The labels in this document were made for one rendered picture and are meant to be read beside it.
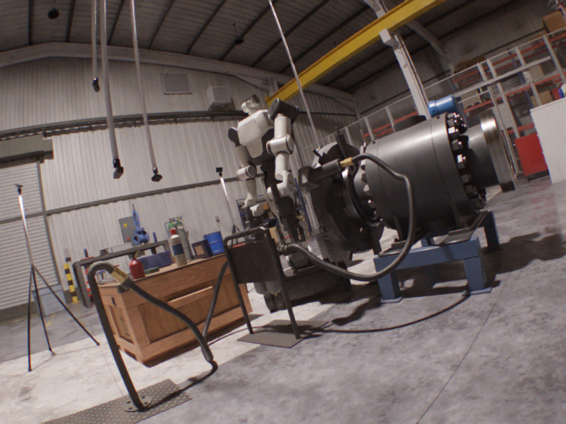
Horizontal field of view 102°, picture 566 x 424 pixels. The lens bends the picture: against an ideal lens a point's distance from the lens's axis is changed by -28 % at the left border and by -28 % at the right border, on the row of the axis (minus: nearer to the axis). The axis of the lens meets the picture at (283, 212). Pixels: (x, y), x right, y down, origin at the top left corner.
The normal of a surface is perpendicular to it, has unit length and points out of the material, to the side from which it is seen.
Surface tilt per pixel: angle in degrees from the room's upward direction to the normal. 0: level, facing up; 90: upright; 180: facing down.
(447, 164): 89
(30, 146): 90
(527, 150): 90
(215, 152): 90
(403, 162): 74
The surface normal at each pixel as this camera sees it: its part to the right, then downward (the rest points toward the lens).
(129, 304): 0.68, -0.22
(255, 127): -0.68, 0.24
